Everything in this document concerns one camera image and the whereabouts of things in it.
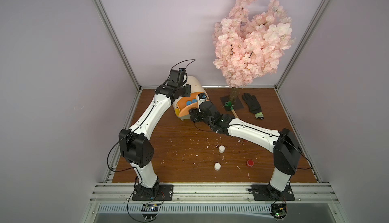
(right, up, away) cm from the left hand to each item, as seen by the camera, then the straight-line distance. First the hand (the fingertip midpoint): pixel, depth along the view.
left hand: (189, 86), depth 84 cm
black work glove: (+45, -12, +23) cm, 52 cm away
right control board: (+43, -60, -15) cm, 76 cm away
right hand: (+2, -12, -4) cm, 12 cm away
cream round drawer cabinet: (+5, 0, +6) cm, 7 cm away
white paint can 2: (+16, -43, -5) cm, 46 cm away
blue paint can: (0, -9, +1) cm, 9 cm away
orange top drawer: (-2, -12, -5) cm, 14 cm away
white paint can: (+19, -36, +1) cm, 41 cm away
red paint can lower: (+34, -42, -4) cm, 54 cm away
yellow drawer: (-7, -14, 0) cm, 16 cm away
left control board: (-18, -60, -13) cm, 64 cm away
